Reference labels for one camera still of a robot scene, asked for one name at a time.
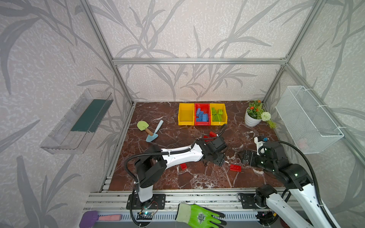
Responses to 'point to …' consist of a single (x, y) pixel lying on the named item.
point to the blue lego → (202, 117)
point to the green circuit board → (144, 215)
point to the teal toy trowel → (149, 138)
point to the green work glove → (198, 216)
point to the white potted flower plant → (255, 113)
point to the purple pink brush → (90, 218)
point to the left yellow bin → (186, 114)
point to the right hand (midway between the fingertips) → (243, 154)
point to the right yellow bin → (218, 114)
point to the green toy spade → (142, 125)
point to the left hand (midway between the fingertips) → (218, 158)
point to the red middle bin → (205, 107)
